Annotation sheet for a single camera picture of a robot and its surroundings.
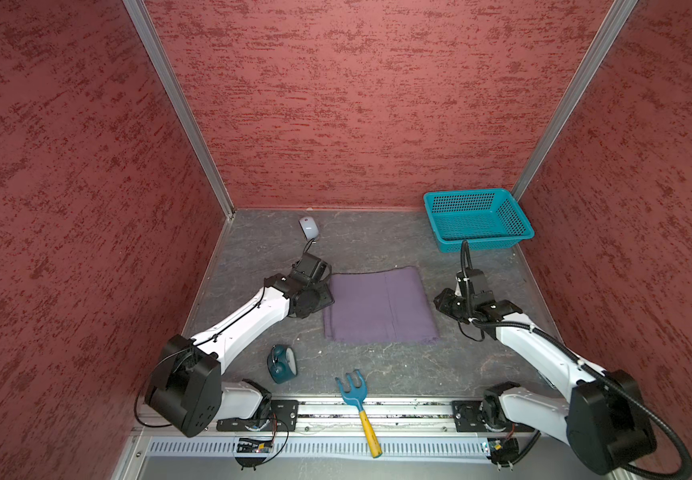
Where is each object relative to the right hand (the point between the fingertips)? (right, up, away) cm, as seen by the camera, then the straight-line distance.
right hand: (435, 306), depth 87 cm
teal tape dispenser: (-43, -12, -11) cm, 46 cm away
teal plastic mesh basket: (+30, +29, +32) cm, 53 cm away
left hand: (-33, 0, -2) cm, 33 cm away
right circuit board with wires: (+12, -31, -16) cm, 37 cm away
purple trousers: (-16, -2, +7) cm, 17 cm away
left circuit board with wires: (-51, -31, -14) cm, 62 cm away
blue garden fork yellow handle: (-24, -21, -11) cm, 33 cm away
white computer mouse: (-41, +24, +20) cm, 51 cm away
